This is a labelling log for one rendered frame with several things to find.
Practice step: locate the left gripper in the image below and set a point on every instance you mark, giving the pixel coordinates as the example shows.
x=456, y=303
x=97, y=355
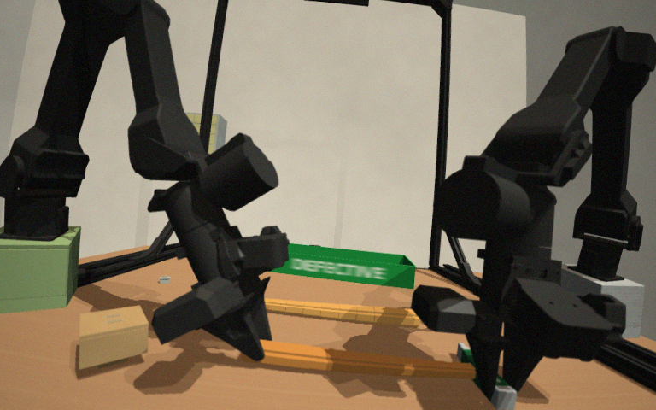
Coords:
x=445, y=310

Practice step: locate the green bin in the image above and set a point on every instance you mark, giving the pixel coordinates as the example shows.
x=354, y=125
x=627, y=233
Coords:
x=349, y=265

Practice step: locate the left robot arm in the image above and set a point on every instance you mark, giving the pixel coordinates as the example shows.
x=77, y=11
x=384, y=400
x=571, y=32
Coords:
x=489, y=202

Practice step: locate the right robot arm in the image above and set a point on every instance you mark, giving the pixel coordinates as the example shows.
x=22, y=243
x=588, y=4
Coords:
x=47, y=163

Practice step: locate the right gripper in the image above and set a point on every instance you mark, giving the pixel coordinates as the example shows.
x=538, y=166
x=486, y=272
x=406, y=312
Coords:
x=212, y=301

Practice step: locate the brown cardboard box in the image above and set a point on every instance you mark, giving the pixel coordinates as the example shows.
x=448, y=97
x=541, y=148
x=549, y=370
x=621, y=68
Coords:
x=110, y=337

